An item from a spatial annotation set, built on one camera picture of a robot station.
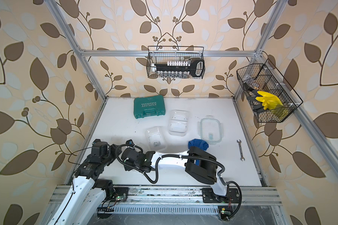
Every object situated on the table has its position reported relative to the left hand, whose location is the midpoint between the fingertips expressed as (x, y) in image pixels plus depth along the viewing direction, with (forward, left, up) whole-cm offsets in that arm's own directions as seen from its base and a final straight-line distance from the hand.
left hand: (117, 147), depth 81 cm
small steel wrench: (-2, -76, -9) cm, 76 cm away
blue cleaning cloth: (+5, -50, -6) cm, 51 cm away
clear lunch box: (+25, -37, -10) cm, 46 cm away
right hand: (-6, -7, -4) cm, 10 cm away
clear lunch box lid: (+19, -60, -10) cm, 64 cm away
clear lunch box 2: (+11, -21, -11) cm, 26 cm away
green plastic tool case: (+37, -13, -6) cm, 40 cm away
